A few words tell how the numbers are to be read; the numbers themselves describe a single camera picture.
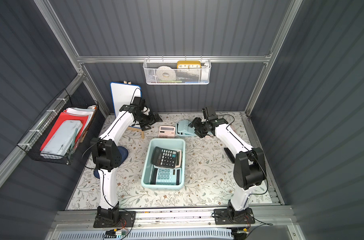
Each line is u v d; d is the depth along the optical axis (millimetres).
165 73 839
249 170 482
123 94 926
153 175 844
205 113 724
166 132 1071
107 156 564
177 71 886
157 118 870
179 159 891
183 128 1049
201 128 773
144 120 824
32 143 610
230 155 934
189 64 870
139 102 784
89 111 791
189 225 730
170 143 898
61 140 666
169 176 829
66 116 769
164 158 886
